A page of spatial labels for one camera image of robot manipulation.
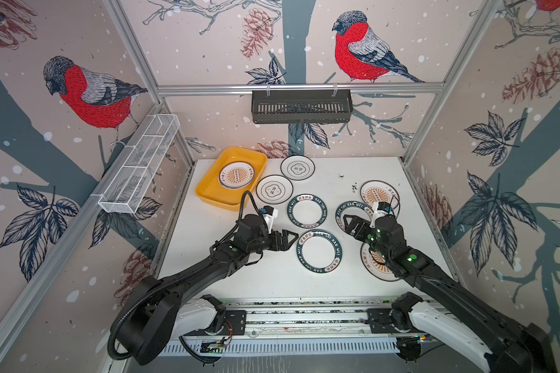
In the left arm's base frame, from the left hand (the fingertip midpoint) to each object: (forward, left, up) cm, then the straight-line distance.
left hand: (290, 237), depth 79 cm
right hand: (+4, -21, +3) cm, 22 cm away
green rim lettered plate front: (+1, -12, -14) cm, 18 cm away
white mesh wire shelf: (+8, +52, +17) cm, 55 cm away
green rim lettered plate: (+21, -8, -17) cm, 28 cm away
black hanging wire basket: (+57, -7, +15) cm, 59 cm away
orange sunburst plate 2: (+29, -42, -12) cm, 52 cm away
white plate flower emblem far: (+45, -5, -12) cm, 47 cm away
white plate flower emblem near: (+32, +7, -13) cm, 35 cm away
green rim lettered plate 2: (+20, -28, -12) cm, 36 cm away
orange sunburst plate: (+40, +27, -12) cm, 49 cm away
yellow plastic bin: (+32, +39, -13) cm, 53 cm away
